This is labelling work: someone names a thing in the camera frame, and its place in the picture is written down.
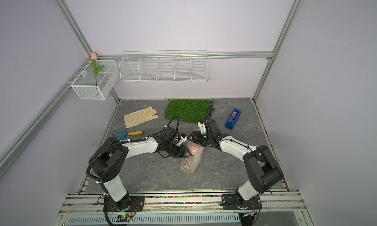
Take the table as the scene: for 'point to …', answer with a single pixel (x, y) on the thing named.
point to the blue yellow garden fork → (122, 133)
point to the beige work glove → (137, 117)
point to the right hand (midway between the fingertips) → (189, 138)
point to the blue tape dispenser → (232, 119)
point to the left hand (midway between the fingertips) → (188, 157)
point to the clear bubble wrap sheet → (188, 164)
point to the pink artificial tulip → (96, 69)
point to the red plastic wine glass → (189, 164)
